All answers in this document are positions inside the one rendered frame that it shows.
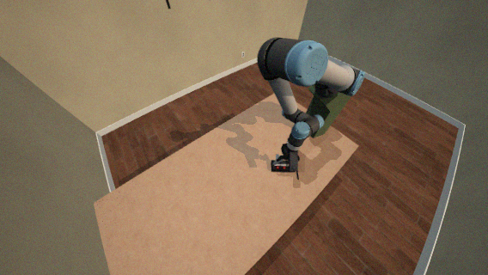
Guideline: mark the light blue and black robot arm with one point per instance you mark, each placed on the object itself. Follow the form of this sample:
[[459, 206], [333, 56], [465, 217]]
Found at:
[[304, 62]]

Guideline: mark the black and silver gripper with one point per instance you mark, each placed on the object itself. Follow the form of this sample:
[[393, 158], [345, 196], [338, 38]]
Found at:
[[285, 150]]

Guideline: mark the black power strip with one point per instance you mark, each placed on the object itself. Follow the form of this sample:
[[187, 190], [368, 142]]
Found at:
[[281, 167]]

